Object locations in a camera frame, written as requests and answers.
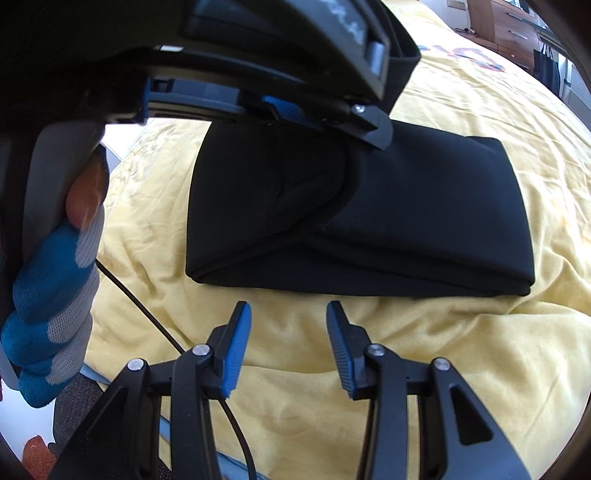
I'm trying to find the black pants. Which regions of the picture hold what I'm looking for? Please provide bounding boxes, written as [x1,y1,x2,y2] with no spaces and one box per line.
[185,122,535,297]

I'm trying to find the yellow cartoon duvet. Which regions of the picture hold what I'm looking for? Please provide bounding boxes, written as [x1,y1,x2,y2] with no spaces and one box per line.
[86,1,590,479]

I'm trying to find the black cable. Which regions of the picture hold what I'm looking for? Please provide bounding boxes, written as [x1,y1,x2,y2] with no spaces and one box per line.
[94,257,257,480]

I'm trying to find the dark shopping bag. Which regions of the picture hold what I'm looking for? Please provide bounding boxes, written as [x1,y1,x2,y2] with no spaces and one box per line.
[533,45,560,96]

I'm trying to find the blue grey gloved hand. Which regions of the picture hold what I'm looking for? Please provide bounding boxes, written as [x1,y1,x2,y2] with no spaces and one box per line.
[1,145,109,408]

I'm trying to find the wooden dresser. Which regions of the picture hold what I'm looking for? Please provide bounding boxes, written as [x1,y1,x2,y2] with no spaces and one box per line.
[467,0,542,74]

